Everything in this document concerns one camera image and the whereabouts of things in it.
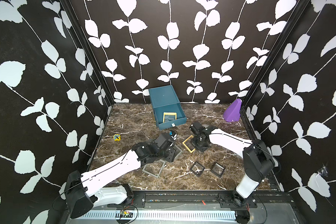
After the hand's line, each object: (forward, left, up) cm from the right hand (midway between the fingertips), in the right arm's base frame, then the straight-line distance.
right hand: (191, 144), depth 90 cm
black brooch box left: (-14, -4, -7) cm, 16 cm away
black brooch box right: (-14, -16, -7) cm, 23 cm away
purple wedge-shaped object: (+26, -33, +2) cm, 41 cm away
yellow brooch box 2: (+1, +2, 0) cm, 2 cm away
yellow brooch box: (+16, +15, +9) cm, 24 cm away
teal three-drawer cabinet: (+20, +16, +10) cm, 28 cm away
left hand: (-10, +11, +12) cm, 19 cm away
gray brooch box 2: (-14, +23, -6) cm, 28 cm away
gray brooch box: (-4, +9, -3) cm, 11 cm away
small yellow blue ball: (+7, +52, -4) cm, 53 cm away
